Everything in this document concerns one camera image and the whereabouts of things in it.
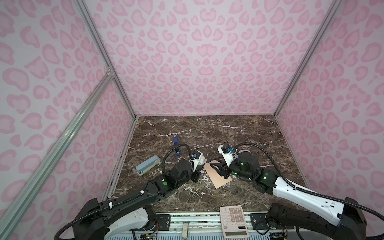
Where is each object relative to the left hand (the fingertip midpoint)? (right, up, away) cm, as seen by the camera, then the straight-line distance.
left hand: (202, 162), depth 76 cm
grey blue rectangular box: (-34, -6, +10) cm, 36 cm away
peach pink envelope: (+9, -13, +10) cm, 19 cm away
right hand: (+5, +2, -4) cm, 7 cm away
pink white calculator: (+15, -28, -5) cm, 32 cm away
